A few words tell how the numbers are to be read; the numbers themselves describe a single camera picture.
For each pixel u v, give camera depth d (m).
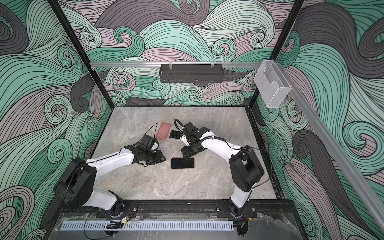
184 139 0.80
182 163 1.07
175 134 1.04
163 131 1.06
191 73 0.95
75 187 0.43
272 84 0.78
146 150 0.70
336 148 0.52
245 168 0.45
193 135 0.64
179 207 0.75
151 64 1.87
